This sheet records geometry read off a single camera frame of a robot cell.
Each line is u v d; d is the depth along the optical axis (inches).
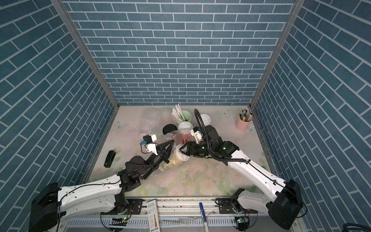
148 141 23.3
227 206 28.8
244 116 37.9
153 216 27.7
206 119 35.4
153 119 43.6
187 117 39.8
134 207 29.0
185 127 34.1
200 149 24.4
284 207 14.8
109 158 35.0
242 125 39.9
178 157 26.9
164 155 24.3
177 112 37.7
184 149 26.8
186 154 25.4
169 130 33.3
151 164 22.8
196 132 27.2
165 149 25.7
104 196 19.8
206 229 26.3
